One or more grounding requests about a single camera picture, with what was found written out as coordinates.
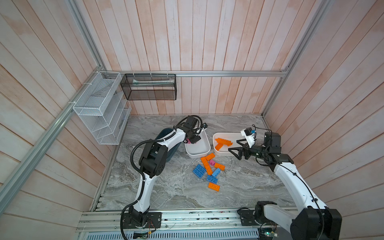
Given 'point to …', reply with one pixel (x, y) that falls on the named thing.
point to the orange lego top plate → (210, 156)
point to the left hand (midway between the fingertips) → (195, 136)
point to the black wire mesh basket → (149, 86)
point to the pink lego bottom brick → (189, 141)
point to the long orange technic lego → (223, 141)
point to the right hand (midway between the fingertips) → (234, 145)
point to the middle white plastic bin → (201, 147)
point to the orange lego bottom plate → (213, 186)
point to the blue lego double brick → (199, 171)
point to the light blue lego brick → (216, 172)
